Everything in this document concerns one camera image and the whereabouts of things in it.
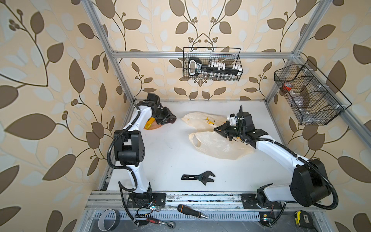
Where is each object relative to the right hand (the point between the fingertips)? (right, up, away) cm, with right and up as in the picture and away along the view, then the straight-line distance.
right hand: (213, 129), depth 82 cm
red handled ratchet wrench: (-23, -43, -15) cm, 51 cm away
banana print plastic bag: (-1, -7, -4) cm, 8 cm away
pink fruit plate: (-39, +1, +18) cm, 43 cm away
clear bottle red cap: (+47, +17, -3) cm, 50 cm away
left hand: (-25, +7, +8) cm, 28 cm away
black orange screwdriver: (-17, -38, -12) cm, 43 cm away
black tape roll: (-53, -43, -12) cm, 69 cm away
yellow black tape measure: (+40, -41, -15) cm, 59 cm away
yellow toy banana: (-43, +2, +21) cm, 48 cm away
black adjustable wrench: (-6, -28, +1) cm, 28 cm away
